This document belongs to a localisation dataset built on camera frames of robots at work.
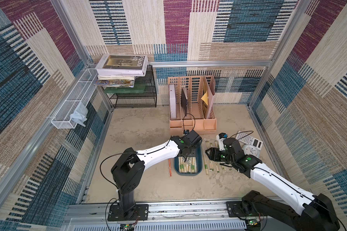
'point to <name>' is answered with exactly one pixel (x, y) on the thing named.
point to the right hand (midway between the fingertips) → (209, 150)
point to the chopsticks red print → (170, 168)
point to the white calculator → (247, 139)
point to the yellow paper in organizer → (205, 97)
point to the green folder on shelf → (135, 89)
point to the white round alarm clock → (249, 149)
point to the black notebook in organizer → (184, 102)
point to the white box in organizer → (172, 101)
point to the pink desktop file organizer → (191, 102)
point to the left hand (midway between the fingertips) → (192, 151)
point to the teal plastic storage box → (199, 159)
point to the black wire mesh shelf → (148, 99)
